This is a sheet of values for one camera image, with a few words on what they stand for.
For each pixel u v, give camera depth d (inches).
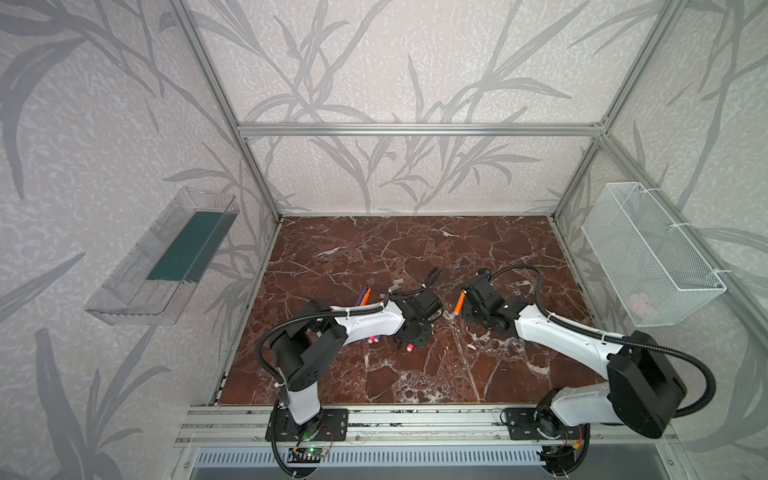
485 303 25.8
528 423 28.9
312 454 27.8
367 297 37.7
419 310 27.3
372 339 34.2
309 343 18.9
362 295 38.0
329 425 28.7
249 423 29.7
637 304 28.8
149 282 25.0
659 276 24.2
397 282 40.0
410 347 33.5
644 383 16.4
